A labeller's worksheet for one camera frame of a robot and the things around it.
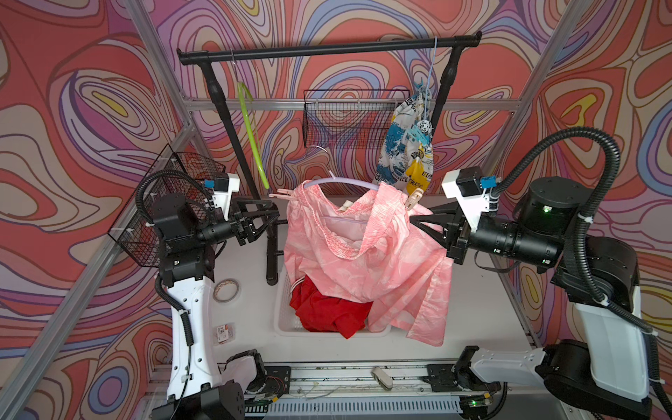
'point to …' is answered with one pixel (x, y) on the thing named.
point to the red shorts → (320, 313)
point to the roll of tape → (226, 290)
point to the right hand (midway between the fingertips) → (414, 225)
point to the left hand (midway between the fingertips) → (276, 215)
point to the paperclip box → (225, 332)
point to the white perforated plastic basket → (287, 321)
